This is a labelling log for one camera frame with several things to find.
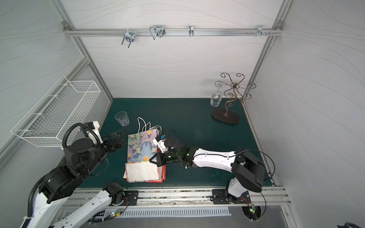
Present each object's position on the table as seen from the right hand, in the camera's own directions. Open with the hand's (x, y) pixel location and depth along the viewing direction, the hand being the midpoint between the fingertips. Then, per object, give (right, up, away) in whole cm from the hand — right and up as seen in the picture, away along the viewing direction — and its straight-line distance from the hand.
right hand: (149, 160), depth 72 cm
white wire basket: (-45, +20, -8) cm, 50 cm away
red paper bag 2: (-2, -6, 0) cm, 7 cm away
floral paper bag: (-5, +5, +4) cm, 8 cm away
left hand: (-11, +16, -10) cm, 22 cm away
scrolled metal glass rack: (+48, +23, +36) cm, 64 cm away
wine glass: (+39, +33, +21) cm, 55 cm away
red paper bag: (-2, -6, 0) cm, 7 cm away
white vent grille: (+13, -25, -1) cm, 29 cm away
